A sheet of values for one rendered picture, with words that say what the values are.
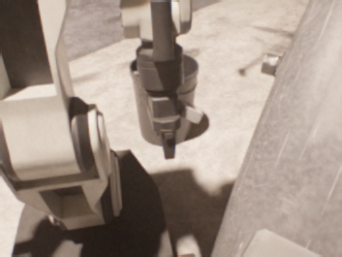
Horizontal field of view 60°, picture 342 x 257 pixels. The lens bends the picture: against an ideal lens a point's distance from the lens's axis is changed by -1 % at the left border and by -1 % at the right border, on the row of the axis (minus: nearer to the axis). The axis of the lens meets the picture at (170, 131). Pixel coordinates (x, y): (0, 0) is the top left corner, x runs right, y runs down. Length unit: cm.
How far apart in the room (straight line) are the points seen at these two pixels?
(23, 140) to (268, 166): 41
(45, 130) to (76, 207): 33
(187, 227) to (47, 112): 78
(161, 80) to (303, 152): 38
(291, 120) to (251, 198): 6
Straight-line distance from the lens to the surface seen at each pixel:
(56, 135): 52
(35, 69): 56
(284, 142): 22
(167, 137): 56
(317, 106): 22
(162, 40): 50
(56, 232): 101
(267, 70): 65
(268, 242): 20
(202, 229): 116
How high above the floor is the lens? 96
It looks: 38 degrees down
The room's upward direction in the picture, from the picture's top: 1 degrees counter-clockwise
